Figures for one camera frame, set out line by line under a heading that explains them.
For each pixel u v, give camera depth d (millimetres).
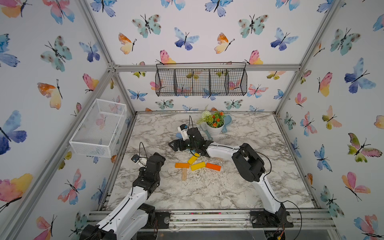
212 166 911
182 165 937
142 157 720
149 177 635
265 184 593
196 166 913
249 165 570
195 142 767
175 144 829
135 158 712
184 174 884
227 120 1176
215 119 959
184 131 845
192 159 951
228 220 755
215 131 1036
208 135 1075
